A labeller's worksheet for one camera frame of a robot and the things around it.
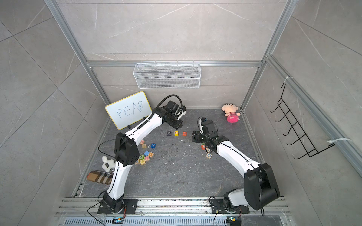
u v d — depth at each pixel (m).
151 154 0.92
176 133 1.03
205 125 0.66
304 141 0.65
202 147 0.95
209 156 0.92
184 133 1.03
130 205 0.74
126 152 0.57
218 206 0.73
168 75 1.00
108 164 0.85
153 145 0.96
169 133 1.03
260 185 0.42
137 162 0.61
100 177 0.80
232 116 1.07
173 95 0.75
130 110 1.02
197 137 0.77
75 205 0.75
